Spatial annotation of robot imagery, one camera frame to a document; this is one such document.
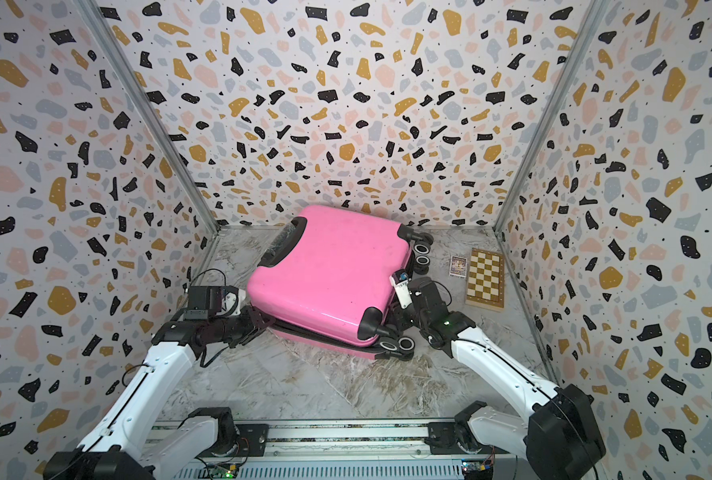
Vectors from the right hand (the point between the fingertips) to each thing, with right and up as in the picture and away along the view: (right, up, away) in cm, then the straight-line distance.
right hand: (395, 304), depth 83 cm
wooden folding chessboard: (+32, +3, +19) cm, 37 cm away
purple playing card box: (+25, +9, +26) cm, 37 cm away
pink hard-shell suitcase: (-19, +8, -2) cm, 21 cm away
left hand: (-32, -4, -4) cm, 33 cm away
